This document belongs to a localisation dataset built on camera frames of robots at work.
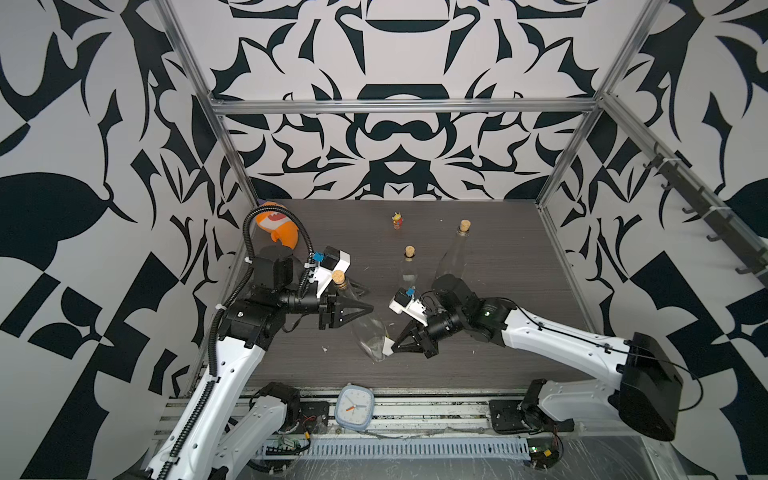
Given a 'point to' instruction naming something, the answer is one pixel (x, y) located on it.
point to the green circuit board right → (543, 452)
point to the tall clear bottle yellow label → (453, 262)
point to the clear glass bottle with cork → (369, 329)
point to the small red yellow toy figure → (397, 220)
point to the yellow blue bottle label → (387, 346)
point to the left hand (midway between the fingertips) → (365, 295)
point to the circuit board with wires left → (286, 446)
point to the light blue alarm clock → (354, 407)
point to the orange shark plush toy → (280, 225)
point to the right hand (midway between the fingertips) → (394, 343)
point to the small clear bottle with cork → (409, 273)
